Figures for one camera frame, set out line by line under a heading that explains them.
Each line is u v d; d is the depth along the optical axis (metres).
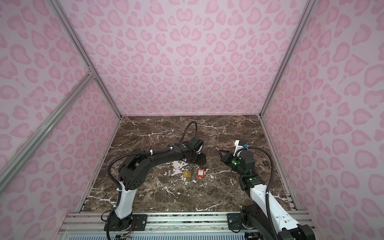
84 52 0.84
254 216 0.60
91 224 0.75
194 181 0.87
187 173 0.88
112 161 0.98
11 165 0.52
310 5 0.69
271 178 0.60
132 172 0.52
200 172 0.88
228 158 0.70
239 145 0.74
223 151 0.78
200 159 0.84
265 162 0.92
